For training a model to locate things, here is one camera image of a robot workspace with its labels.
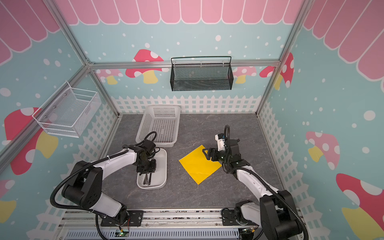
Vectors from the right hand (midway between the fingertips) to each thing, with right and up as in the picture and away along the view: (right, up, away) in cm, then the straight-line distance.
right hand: (207, 149), depth 85 cm
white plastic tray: (-29, -17, +3) cm, 34 cm away
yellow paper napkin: (-5, -11, +9) cm, 15 cm away
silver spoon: (-36, -18, +2) cm, 40 cm away
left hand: (-33, -15, +3) cm, 36 cm away
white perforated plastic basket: (-32, +19, +31) cm, 48 cm away
